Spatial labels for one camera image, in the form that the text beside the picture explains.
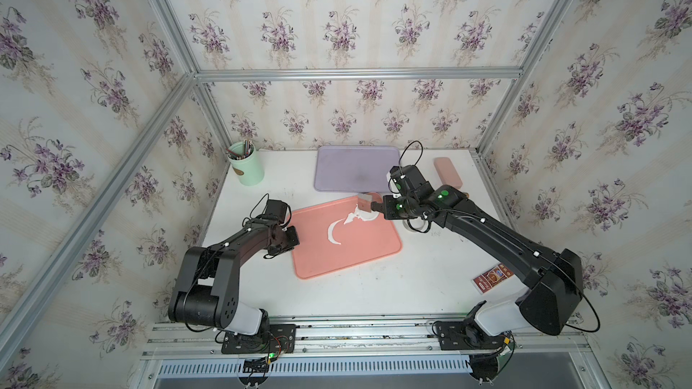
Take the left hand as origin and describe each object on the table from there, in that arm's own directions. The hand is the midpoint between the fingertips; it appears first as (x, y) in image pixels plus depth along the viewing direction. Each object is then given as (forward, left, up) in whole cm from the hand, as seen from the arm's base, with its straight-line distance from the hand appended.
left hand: (296, 244), depth 91 cm
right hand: (+3, -28, +19) cm, 34 cm away
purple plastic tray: (+36, -22, -1) cm, 42 cm away
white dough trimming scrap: (+11, -24, +1) cm, 26 cm away
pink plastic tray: (+1, -11, -1) cm, 11 cm away
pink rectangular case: (+31, -61, +2) cm, 68 cm away
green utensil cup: (+27, +20, +13) cm, 36 cm away
